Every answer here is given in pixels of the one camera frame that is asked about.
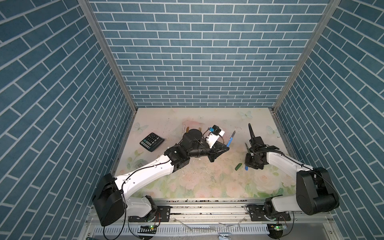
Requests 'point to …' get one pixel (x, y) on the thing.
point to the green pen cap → (238, 166)
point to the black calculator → (151, 141)
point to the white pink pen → (184, 129)
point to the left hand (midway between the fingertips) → (227, 149)
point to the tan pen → (187, 129)
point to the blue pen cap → (246, 168)
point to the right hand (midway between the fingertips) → (246, 162)
